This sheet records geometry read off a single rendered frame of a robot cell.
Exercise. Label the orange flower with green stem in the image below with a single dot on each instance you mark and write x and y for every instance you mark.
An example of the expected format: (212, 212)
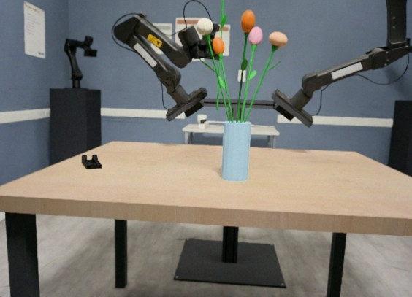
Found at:
(247, 24)

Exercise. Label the white flower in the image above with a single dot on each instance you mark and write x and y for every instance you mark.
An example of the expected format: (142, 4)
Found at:
(205, 27)

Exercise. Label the light blue vase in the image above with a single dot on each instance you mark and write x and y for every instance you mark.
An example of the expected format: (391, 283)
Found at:
(236, 149)

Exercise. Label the orange tulip with green stem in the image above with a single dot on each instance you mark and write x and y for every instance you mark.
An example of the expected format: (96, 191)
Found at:
(218, 46)

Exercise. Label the pink flower with green stem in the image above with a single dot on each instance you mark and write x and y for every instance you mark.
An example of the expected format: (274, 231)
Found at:
(255, 38)

